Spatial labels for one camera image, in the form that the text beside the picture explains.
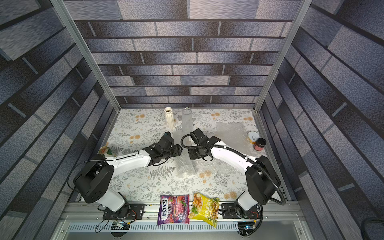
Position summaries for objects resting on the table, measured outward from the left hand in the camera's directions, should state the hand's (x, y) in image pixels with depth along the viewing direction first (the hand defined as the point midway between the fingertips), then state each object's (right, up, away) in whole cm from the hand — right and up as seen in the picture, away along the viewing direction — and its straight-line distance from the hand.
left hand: (181, 149), depth 89 cm
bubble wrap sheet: (+36, +8, +12) cm, 39 cm away
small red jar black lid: (+49, +3, +2) cm, 50 cm away
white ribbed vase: (-9, +19, +9) cm, 23 cm away
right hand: (+6, -2, -4) cm, 7 cm away
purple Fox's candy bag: (-2, -27, -16) cm, 31 cm away
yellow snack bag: (+14, -26, -18) cm, 34 cm away
